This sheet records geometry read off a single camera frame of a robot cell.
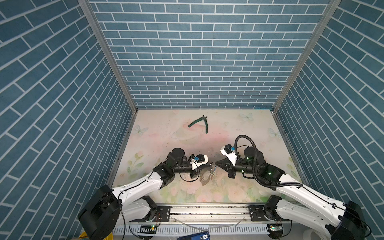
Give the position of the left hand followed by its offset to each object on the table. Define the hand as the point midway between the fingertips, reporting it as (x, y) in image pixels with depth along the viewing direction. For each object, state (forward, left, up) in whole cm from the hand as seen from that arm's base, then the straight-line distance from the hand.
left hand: (208, 165), depth 74 cm
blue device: (-28, +4, -12) cm, 30 cm away
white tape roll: (-28, -45, -10) cm, 54 cm away
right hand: (0, -3, +4) cm, 5 cm away
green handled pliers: (+43, +3, -15) cm, 46 cm away
